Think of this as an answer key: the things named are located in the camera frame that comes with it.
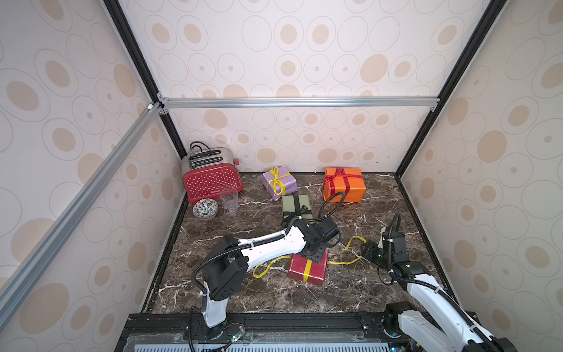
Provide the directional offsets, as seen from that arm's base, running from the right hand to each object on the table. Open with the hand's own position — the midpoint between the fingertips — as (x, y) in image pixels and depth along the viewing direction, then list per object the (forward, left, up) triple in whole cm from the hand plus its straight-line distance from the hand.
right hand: (373, 247), depth 86 cm
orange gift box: (+31, +6, +4) cm, 32 cm away
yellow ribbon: (-8, +25, +2) cm, 27 cm away
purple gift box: (+33, +34, +1) cm, 47 cm away
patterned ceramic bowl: (+18, +74, -2) cm, 76 cm away
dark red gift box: (-11, +22, 0) cm, 25 cm away
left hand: (-5, +21, +3) cm, 22 cm away
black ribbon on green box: (+16, +30, +1) cm, 34 cm away
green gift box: (+21, +34, -1) cm, 40 cm away
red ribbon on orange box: (+37, +10, +5) cm, 39 cm away
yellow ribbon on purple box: (+27, +39, +3) cm, 48 cm away
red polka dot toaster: (+27, +70, +13) cm, 76 cm away
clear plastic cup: (+24, +63, -1) cm, 67 cm away
